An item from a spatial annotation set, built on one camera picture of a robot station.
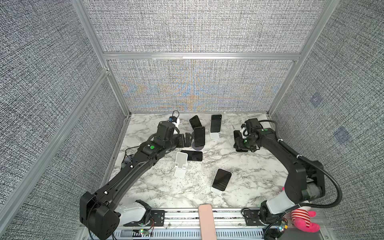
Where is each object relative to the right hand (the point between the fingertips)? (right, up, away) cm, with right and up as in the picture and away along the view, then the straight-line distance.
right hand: (239, 144), depth 89 cm
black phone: (-27, -8, +10) cm, 30 cm away
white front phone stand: (-15, -24, -8) cm, 29 cm away
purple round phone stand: (-25, -3, +8) cm, 26 cm away
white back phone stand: (-13, +5, +15) cm, 20 cm away
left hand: (-31, +6, -13) cm, 34 cm away
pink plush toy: (+21, -31, -21) cm, 43 cm away
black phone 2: (-12, +12, +14) cm, 22 cm away
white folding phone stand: (-34, -9, -4) cm, 36 cm away
